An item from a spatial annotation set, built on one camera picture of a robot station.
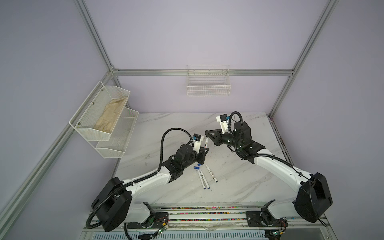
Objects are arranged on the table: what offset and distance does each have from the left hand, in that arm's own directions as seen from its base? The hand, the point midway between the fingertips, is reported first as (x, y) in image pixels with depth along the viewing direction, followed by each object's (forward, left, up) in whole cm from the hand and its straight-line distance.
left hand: (207, 149), depth 79 cm
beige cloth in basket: (+15, +53, +10) cm, 56 cm away
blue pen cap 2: (-2, +6, -19) cm, 20 cm away
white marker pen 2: (-10, +3, -18) cm, 21 cm away
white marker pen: (+1, +1, +4) cm, 4 cm away
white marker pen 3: (-10, +1, -18) cm, 21 cm away
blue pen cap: (0, +4, -18) cm, 19 cm away
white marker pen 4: (-6, -4, -18) cm, 19 cm away
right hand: (+4, +1, +9) cm, 10 cm away
